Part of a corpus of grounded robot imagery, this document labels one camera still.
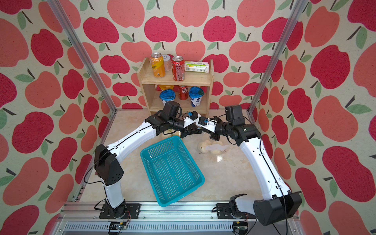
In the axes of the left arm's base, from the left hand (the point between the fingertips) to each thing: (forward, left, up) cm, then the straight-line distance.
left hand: (201, 134), depth 72 cm
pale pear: (+1, -1, -14) cm, 14 cm away
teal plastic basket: (-6, +17, -29) cm, 34 cm away
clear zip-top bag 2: (+1, +16, -1) cm, 16 cm away
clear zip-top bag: (0, -10, -12) cm, 16 cm away
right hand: (+2, -1, +2) cm, 3 cm away
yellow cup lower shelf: (+34, +22, +3) cm, 41 cm away
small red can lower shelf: (+33, +10, +1) cm, 34 cm away
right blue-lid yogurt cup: (+28, +2, +3) cm, 28 cm away
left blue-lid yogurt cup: (+27, +20, +3) cm, 33 cm away
